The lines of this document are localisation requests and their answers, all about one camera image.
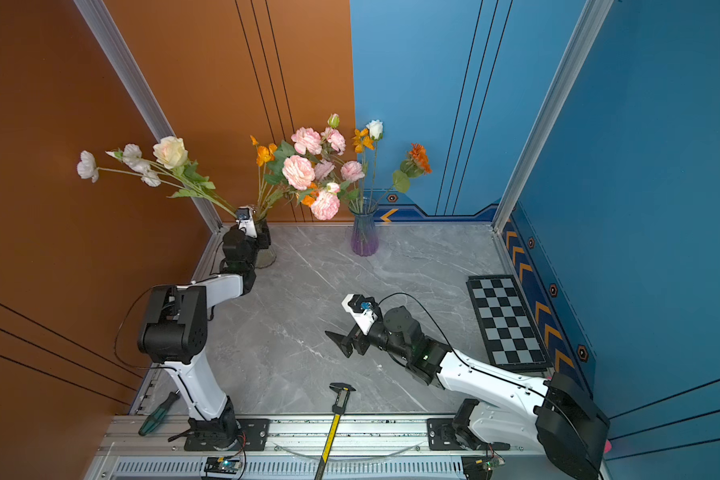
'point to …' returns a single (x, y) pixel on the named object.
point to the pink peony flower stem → (351, 172)
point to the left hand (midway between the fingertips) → (254, 217)
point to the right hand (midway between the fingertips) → (337, 317)
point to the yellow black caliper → (338, 408)
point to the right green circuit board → (479, 467)
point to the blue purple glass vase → (365, 238)
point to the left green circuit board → (223, 465)
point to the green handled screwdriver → (153, 421)
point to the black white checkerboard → (510, 332)
